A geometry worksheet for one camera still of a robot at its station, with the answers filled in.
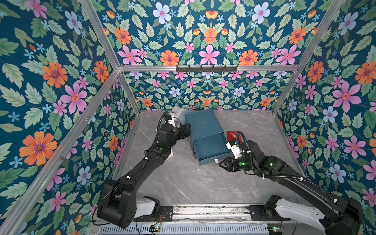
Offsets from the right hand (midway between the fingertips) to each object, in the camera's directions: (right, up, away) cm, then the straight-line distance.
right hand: (224, 161), depth 72 cm
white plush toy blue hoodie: (-21, +24, +16) cm, 36 cm away
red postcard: (+12, +10, +32) cm, 35 cm away
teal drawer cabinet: (-7, +8, +12) cm, 16 cm away
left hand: (-20, +18, +9) cm, 29 cm away
